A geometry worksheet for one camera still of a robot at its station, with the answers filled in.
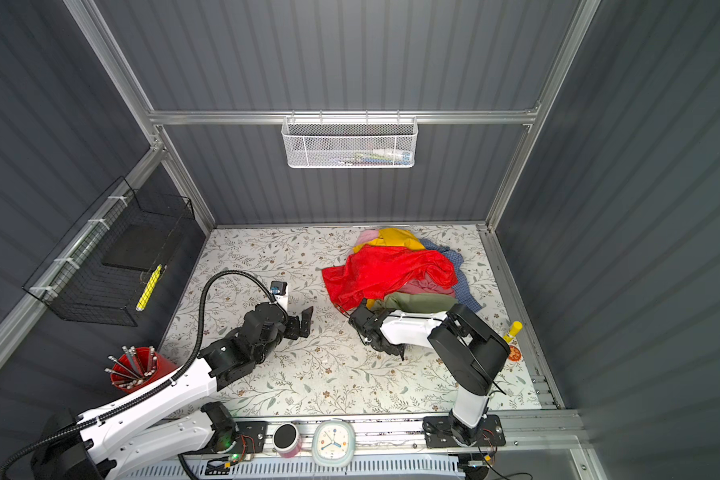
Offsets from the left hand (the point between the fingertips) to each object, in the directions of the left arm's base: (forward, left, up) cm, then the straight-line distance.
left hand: (297, 306), depth 79 cm
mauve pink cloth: (+12, -39, -10) cm, 42 cm away
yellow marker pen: (+1, +34, +10) cm, 35 cm away
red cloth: (+14, -22, -5) cm, 27 cm away
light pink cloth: (+38, -20, -13) cm, 45 cm away
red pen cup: (-12, +40, -6) cm, 42 cm away
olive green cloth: (+2, -32, -4) cm, 32 cm away
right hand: (-1, -32, -15) cm, 35 cm away
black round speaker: (-29, +2, -11) cm, 31 cm away
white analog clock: (-30, -9, -14) cm, 34 cm away
